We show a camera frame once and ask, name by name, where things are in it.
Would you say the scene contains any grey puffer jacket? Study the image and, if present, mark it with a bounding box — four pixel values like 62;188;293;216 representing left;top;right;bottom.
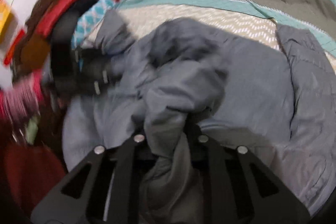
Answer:
63;11;335;223

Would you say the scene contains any teal wave pattern pillow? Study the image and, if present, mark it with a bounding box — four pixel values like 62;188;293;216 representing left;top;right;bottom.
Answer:
71;0;115;50

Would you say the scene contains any red pillow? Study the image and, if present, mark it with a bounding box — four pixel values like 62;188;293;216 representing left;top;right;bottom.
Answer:
3;0;91;67

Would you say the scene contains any yellow paper bag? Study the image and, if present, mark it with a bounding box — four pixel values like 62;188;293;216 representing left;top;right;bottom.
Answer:
0;0;13;44

